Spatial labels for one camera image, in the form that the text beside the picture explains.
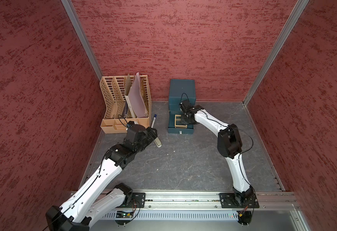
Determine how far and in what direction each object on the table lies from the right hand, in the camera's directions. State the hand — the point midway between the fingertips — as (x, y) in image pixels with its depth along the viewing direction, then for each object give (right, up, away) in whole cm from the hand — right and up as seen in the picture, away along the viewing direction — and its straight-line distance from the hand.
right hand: (186, 122), depth 100 cm
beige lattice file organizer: (-51, +8, +4) cm, 52 cm away
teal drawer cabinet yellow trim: (-5, +25, +9) cm, 27 cm away
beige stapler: (-20, -13, -6) cm, 24 cm away
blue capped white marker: (-24, +5, +10) cm, 26 cm away
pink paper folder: (-35, +17, -7) cm, 39 cm away
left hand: (-20, -6, -25) cm, 33 cm away
